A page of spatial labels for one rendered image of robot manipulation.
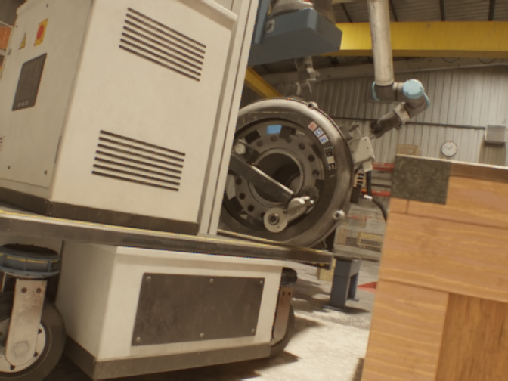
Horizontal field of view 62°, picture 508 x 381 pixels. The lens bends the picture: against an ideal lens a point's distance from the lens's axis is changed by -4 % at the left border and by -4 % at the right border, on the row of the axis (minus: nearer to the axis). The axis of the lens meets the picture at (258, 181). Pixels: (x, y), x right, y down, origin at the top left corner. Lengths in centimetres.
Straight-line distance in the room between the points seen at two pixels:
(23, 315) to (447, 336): 66
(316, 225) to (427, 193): 153
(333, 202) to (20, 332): 144
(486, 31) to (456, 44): 85
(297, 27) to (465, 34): 1261
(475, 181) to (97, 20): 69
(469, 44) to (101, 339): 1319
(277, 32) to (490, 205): 91
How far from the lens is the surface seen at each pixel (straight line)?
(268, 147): 222
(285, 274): 122
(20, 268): 83
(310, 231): 199
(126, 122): 89
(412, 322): 48
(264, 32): 131
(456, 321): 50
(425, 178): 47
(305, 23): 122
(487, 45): 1362
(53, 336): 90
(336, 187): 198
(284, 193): 201
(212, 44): 103
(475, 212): 48
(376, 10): 201
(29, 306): 85
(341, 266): 231
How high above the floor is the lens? 38
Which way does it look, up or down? 5 degrees up
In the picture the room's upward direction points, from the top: 10 degrees clockwise
